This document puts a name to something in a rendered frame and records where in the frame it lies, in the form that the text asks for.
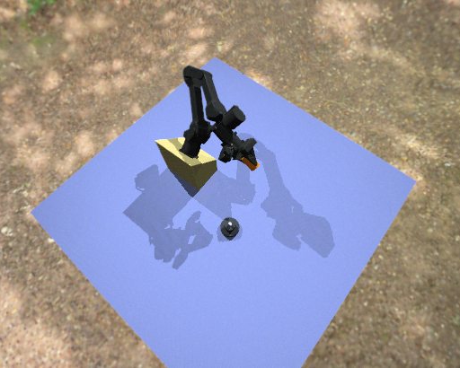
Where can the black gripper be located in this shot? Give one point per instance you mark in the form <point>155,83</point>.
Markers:
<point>244,148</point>

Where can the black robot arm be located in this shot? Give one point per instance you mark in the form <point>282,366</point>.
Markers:
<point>200,129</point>

